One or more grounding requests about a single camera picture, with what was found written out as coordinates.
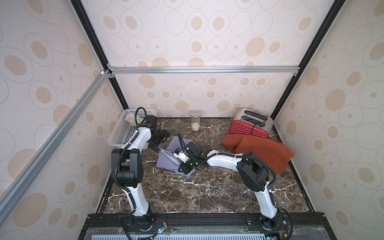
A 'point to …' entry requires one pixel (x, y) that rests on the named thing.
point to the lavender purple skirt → (166, 160)
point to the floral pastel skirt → (130, 117)
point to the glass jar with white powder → (195, 121)
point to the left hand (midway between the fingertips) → (170, 138)
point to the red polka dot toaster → (250, 122)
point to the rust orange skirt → (272, 156)
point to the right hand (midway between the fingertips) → (184, 167)
